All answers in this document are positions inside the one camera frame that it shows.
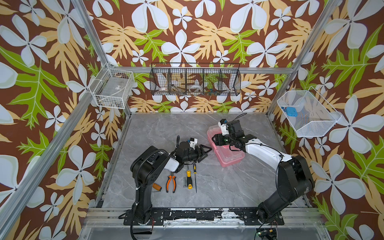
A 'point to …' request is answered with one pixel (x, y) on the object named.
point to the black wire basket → (195, 79)
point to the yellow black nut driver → (189, 181)
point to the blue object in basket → (291, 111)
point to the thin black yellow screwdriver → (194, 167)
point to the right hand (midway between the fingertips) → (214, 137)
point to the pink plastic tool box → (226, 157)
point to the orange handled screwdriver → (157, 187)
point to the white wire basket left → (112, 87)
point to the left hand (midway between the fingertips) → (210, 149)
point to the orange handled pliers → (168, 181)
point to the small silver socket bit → (184, 182)
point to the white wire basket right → (310, 114)
